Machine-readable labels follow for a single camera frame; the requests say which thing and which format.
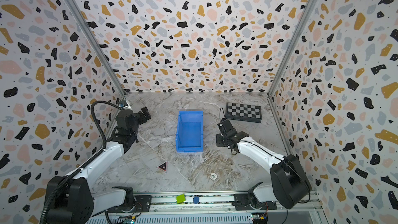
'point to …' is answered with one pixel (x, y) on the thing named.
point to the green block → (180, 198)
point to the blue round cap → (196, 199)
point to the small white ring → (211, 176)
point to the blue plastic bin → (189, 131)
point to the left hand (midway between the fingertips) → (140, 107)
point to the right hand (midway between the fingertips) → (220, 136)
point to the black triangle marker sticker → (163, 166)
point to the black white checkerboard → (248, 113)
